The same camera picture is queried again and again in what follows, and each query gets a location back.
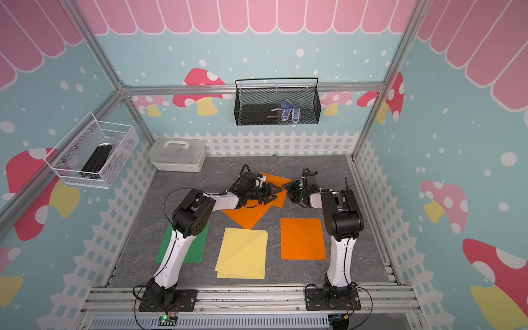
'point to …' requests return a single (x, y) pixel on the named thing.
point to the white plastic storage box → (177, 154)
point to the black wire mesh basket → (277, 101)
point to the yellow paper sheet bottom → (243, 254)
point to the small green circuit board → (167, 320)
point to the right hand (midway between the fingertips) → (282, 186)
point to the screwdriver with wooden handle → (346, 183)
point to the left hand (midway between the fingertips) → (280, 195)
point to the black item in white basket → (96, 161)
